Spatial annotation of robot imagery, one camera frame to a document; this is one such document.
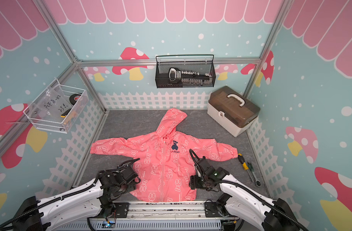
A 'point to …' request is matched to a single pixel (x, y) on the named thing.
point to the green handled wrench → (258, 183)
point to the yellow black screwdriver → (242, 160)
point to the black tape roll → (74, 97)
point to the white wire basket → (68, 123)
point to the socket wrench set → (189, 78)
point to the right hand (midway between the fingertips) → (194, 184)
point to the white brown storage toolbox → (231, 110)
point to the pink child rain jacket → (164, 159)
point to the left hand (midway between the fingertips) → (129, 190)
